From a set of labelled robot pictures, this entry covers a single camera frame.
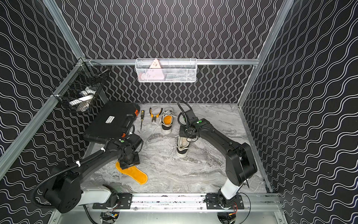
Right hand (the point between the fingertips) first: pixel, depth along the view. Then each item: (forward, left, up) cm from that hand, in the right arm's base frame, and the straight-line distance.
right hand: (182, 132), depth 88 cm
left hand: (-18, +28, -6) cm, 33 cm away
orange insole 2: (+18, +12, -9) cm, 23 cm away
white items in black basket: (+3, +52, +23) cm, 57 cm away
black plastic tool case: (+13, +52, -4) cm, 53 cm away
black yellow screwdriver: (+21, +32, -10) cm, 39 cm away
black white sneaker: (-4, 0, -10) cm, 11 cm away
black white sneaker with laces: (+7, +11, -7) cm, 15 cm away
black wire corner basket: (+23, +69, +16) cm, 74 cm away
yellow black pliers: (+21, +22, -10) cm, 32 cm away
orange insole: (-24, +25, -11) cm, 36 cm away
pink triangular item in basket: (+30, +18, +24) cm, 43 cm away
